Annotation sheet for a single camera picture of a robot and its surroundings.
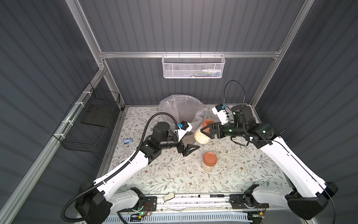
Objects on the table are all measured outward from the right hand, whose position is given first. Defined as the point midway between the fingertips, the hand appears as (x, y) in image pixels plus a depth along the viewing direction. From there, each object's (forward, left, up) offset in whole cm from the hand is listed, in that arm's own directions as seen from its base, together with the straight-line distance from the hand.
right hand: (208, 129), depth 66 cm
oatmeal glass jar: (-4, +4, -2) cm, 6 cm away
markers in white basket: (+44, -3, +2) cm, 44 cm away
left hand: (-4, +6, -5) cm, 9 cm away
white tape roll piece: (-24, +20, -30) cm, 43 cm away
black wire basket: (+4, +64, -5) cm, 64 cm away
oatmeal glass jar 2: (-8, -3, -29) cm, 30 cm away
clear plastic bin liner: (+25, +12, -12) cm, 30 cm away
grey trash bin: (+25, +12, -12) cm, 30 cm away
